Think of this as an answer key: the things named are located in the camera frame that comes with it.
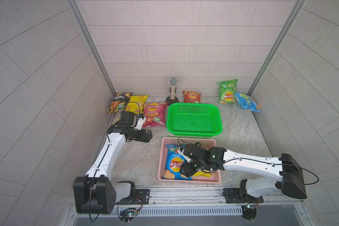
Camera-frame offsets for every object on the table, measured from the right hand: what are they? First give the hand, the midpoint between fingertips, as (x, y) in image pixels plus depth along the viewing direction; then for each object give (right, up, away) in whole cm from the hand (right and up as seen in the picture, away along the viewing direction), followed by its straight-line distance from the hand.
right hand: (183, 172), depth 71 cm
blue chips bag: (-5, +4, +5) cm, 8 cm away
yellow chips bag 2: (+12, -1, +1) cm, 12 cm away
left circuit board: (-26, -17, -7) cm, 32 cm away
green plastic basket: (+9, +24, +31) cm, 41 cm away
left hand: (-21, +19, +11) cm, 30 cm away
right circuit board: (+31, -17, -5) cm, 36 cm away
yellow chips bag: (-34, +36, +33) cm, 59 cm away
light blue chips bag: (+48, +37, +28) cm, 67 cm away
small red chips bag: (+8, +42, +37) cm, 56 cm away
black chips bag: (-47, +37, +33) cm, 68 cm away
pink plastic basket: (+10, +12, -20) cm, 26 cm away
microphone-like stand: (-7, +40, +35) cm, 53 cm away
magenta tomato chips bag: (-18, +29, +25) cm, 42 cm away
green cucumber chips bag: (+35, +47, +35) cm, 69 cm away
